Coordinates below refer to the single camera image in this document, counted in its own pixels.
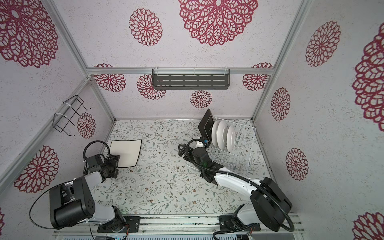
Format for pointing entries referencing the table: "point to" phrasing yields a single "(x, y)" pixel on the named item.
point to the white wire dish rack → (239, 159)
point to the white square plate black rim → (128, 150)
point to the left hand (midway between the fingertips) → (120, 162)
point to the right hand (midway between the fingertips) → (182, 146)
